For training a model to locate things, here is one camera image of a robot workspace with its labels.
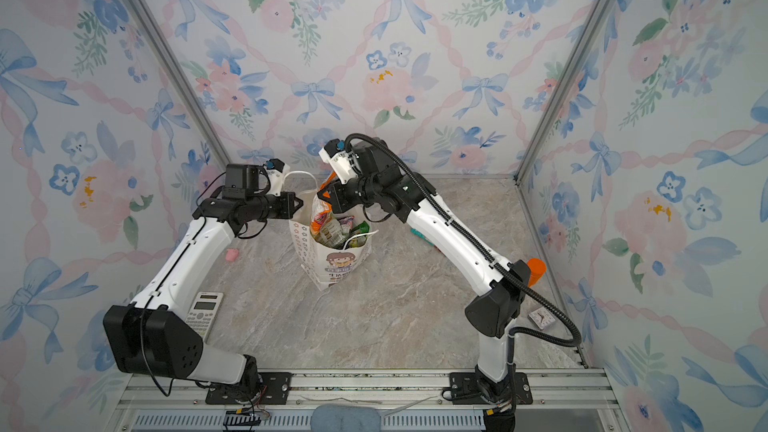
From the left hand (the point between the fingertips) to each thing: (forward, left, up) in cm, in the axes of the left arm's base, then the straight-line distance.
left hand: (303, 200), depth 81 cm
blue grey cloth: (-47, -13, -21) cm, 53 cm away
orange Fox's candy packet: (-10, -7, +4) cm, 13 cm away
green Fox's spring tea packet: (-4, -15, -8) cm, 18 cm away
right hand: (-6, -8, +10) cm, 14 cm away
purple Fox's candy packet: (-2, -11, -9) cm, 14 cm away
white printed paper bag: (-15, -6, -7) cm, 18 cm away
